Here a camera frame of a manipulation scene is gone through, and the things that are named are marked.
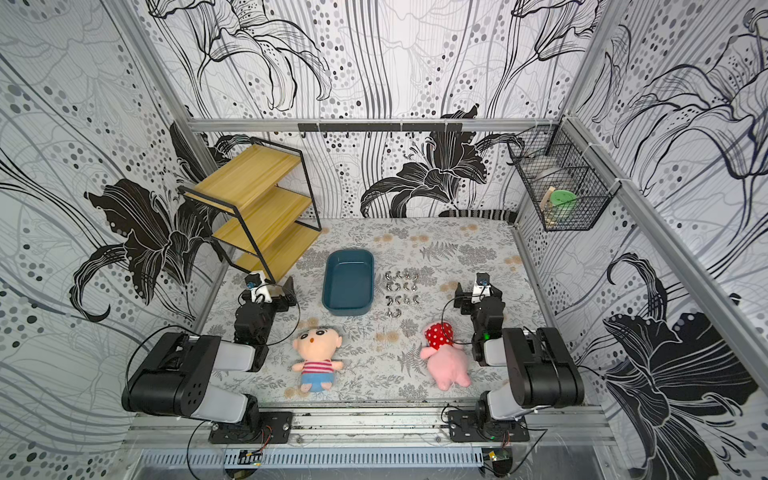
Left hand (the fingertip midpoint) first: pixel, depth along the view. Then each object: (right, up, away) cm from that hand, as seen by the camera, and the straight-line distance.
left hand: (282, 282), depth 90 cm
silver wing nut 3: (+42, +1, +11) cm, 44 cm away
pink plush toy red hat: (+48, -18, -14) cm, 53 cm away
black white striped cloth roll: (+80, +24, +29) cm, 88 cm away
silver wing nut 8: (+38, -7, +5) cm, 39 cm away
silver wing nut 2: (+36, +1, +11) cm, 38 cm away
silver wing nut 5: (+38, -3, +8) cm, 39 cm away
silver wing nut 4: (+34, -3, +9) cm, 36 cm away
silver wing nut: (+33, 0, +11) cm, 34 cm away
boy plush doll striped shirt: (+14, -16, -11) cm, 23 cm away
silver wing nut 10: (+35, -11, +3) cm, 36 cm away
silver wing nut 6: (+41, -3, +8) cm, 42 cm away
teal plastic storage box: (+19, -1, +8) cm, 21 cm away
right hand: (+61, 0, +1) cm, 61 cm away
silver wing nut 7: (+33, -7, +5) cm, 35 cm away
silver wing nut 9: (+41, -6, +5) cm, 42 cm away
